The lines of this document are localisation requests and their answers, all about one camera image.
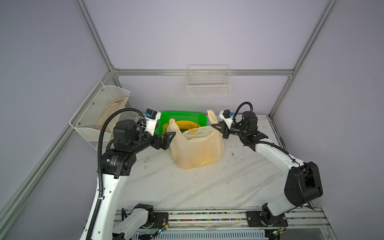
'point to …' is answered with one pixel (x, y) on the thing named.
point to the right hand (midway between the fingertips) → (212, 124)
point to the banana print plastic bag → (197, 147)
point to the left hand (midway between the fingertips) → (165, 130)
